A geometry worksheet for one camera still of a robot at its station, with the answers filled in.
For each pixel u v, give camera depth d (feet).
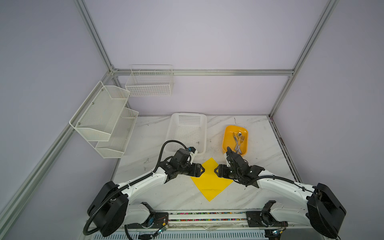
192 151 2.51
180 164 2.10
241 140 3.44
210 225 2.40
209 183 2.85
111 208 1.34
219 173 2.51
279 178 1.71
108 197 1.38
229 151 2.45
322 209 1.35
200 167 2.42
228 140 3.40
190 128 3.70
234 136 3.53
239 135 3.52
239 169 2.09
